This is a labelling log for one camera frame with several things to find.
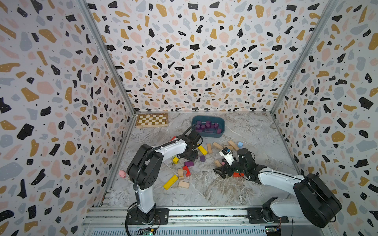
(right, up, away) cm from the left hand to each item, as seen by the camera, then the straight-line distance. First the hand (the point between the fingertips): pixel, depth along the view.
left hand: (192, 156), depth 93 cm
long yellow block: (+6, +3, +5) cm, 9 cm away
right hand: (+16, -4, -7) cm, 18 cm away
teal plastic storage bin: (+11, +19, +16) cm, 27 cm away
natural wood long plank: (+16, -5, -1) cm, 16 cm away
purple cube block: (+6, -2, +1) cm, 6 cm away
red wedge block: (+24, -7, -15) cm, 29 cm away
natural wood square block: (-5, -14, -10) cm, 18 cm away
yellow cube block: (-11, -3, -1) cm, 11 cm away
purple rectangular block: (-2, -5, -2) cm, 5 cm away
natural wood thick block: (+16, +6, +7) cm, 19 cm away
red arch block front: (-4, -7, -3) cm, 9 cm away
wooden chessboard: (-37, +23, +20) cm, 48 cm away
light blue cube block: (+32, +6, +7) cm, 33 cm away
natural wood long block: (+28, +6, +9) cm, 30 cm away
